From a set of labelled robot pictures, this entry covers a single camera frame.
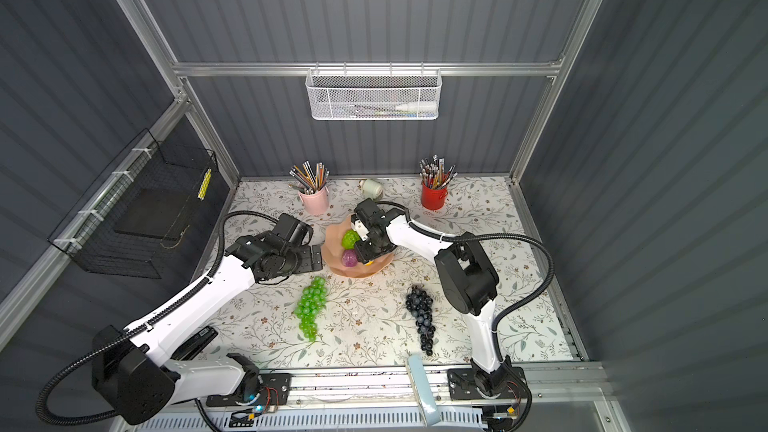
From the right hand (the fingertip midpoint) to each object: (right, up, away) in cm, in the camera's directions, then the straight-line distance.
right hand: (367, 256), depth 93 cm
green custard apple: (-6, +5, +1) cm, 8 cm away
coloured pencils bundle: (-23, +25, +12) cm, 36 cm away
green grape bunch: (-16, -12, -8) cm, 21 cm away
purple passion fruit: (-5, 0, -2) cm, 6 cm away
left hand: (-16, +1, -12) cm, 20 cm away
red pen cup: (+22, +18, +12) cm, 31 cm away
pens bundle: (+22, +26, +6) cm, 35 cm away
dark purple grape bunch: (+15, -11, -11) cm, 21 cm away
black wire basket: (-57, +12, -21) cm, 61 cm away
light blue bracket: (+14, -26, -20) cm, 35 cm away
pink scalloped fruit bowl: (-12, +2, +3) cm, 12 cm away
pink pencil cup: (-19, +17, +12) cm, 28 cm away
